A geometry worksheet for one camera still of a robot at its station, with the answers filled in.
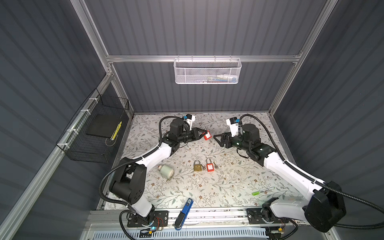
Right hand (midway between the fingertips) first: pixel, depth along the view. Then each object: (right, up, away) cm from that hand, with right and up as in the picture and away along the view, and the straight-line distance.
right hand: (219, 136), depth 78 cm
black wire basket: (-63, +1, -6) cm, 64 cm away
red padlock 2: (-3, -19, +12) cm, 23 cm away
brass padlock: (-11, -20, +13) cm, 26 cm away
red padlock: (-6, 0, +3) cm, 7 cm away
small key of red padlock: (0, -19, +13) cm, 23 cm away
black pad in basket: (-58, +6, -5) cm, 59 cm away
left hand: (-6, +3, +4) cm, 8 cm away
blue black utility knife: (-18, -37, -6) cm, 42 cm away
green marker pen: (+21, -31, +3) cm, 38 cm away
